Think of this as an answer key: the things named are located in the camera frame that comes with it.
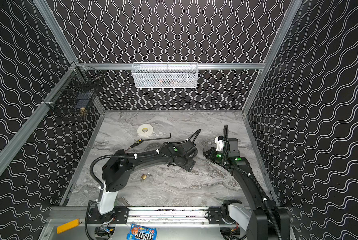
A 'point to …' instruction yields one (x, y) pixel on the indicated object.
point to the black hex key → (158, 138)
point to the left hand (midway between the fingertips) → (194, 167)
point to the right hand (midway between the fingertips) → (204, 153)
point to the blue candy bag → (140, 232)
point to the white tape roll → (145, 130)
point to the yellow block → (68, 226)
